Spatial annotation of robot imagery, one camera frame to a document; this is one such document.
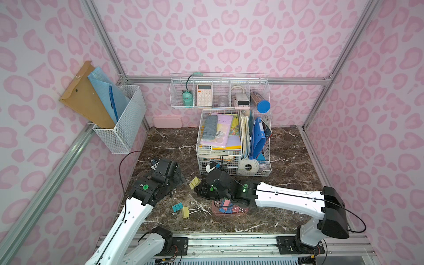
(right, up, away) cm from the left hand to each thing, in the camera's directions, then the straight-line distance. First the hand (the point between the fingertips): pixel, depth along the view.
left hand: (175, 176), depth 73 cm
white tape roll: (+39, +3, +19) cm, 44 cm away
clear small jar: (+22, +38, +23) cm, 50 cm away
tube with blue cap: (+42, +33, +9) cm, 54 cm away
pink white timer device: (+32, +37, +15) cm, 51 cm away
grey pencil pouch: (+15, +24, +15) cm, 32 cm away
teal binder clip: (-1, -18, +11) cm, 21 cm away
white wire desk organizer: (+30, +16, +13) cm, 36 cm away
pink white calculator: (+11, +42, +22) cm, 49 cm away
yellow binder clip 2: (+3, -20, +9) cm, 22 cm away
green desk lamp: (+2, +40, +17) cm, 44 cm away
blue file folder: (+41, +16, +15) cm, 46 cm away
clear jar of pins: (+45, +1, +21) cm, 50 cm away
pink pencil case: (-16, +29, +44) cm, 55 cm away
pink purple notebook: (+22, +24, +19) cm, 38 cm away
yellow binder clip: (+9, -2, -2) cm, 9 cm away
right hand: (+8, -6, -6) cm, 11 cm away
